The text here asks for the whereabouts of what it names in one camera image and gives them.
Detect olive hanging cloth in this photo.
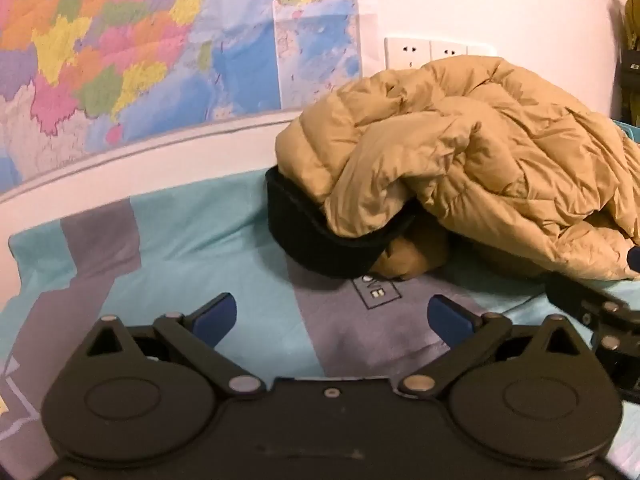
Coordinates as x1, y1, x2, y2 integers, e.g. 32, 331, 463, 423
621, 0, 640, 52

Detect tan puffer jacket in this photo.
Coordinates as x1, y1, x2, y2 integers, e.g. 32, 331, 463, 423
265, 55, 640, 282

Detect colourful wall map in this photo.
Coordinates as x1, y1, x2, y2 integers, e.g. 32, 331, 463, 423
0, 0, 363, 195

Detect teal and grey bed sheet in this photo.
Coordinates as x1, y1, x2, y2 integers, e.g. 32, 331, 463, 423
0, 170, 640, 480

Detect blue plastic basket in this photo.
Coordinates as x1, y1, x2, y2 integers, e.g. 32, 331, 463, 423
611, 118, 640, 145

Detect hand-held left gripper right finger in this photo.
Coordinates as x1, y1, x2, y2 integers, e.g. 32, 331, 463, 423
397, 295, 581, 398

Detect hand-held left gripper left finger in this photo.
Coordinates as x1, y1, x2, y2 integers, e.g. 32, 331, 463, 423
85, 292, 266, 401

